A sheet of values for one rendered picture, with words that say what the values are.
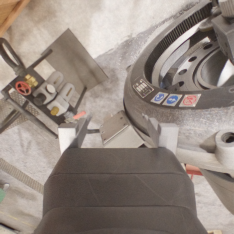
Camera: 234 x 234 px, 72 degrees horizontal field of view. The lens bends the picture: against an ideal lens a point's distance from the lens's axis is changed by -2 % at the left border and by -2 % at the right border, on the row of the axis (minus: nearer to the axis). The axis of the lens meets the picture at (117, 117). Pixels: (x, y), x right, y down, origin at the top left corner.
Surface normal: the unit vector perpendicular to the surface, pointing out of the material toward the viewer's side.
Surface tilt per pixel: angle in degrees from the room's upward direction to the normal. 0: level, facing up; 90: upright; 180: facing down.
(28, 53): 0
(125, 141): 22
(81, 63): 0
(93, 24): 0
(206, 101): 90
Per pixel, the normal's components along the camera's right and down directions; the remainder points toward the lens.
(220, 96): -0.59, -0.65
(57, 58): -0.11, 0.65
